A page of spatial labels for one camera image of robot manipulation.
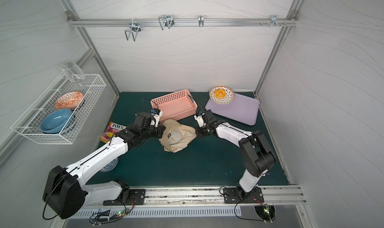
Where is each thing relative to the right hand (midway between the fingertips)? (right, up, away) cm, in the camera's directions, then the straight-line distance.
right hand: (197, 130), depth 92 cm
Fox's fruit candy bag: (-56, 0, +5) cm, 56 cm away
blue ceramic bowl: (-60, +9, -31) cm, 68 cm away
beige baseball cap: (-13, -4, -1) cm, 14 cm away
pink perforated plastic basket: (-17, +15, +20) cm, 30 cm away
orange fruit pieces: (+18, +25, +23) cm, 39 cm away
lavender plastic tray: (+34, +13, +17) cm, 41 cm away
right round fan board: (+33, -37, -21) cm, 54 cm away
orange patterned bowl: (-62, +18, -21) cm, 68 cm away
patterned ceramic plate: (+24, +20, +23) cm, 39 cm away
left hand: (-19, +3, -11) cm, 22 cm away
